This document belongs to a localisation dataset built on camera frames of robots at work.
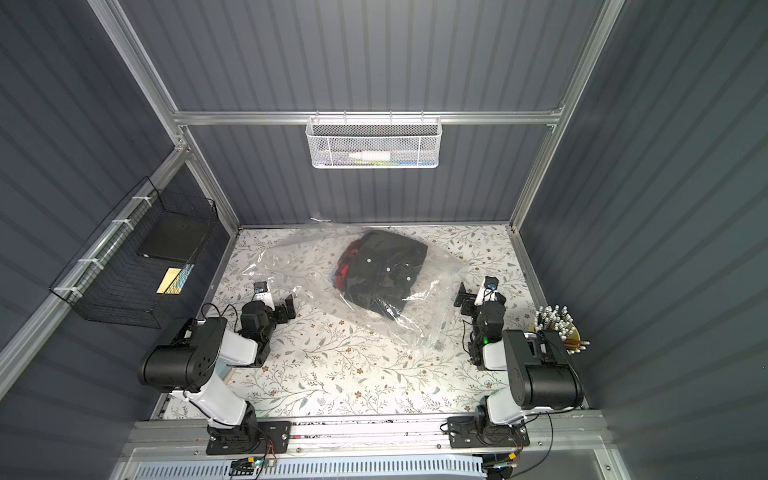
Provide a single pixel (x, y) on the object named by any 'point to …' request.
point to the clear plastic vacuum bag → (303, 262)
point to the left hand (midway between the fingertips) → (277, 297)
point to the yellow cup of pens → (557, 317)
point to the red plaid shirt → (342, 266)
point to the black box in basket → (173, 236)
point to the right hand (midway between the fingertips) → (478, 286)
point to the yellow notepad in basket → (171, 283)
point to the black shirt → (382, 269)
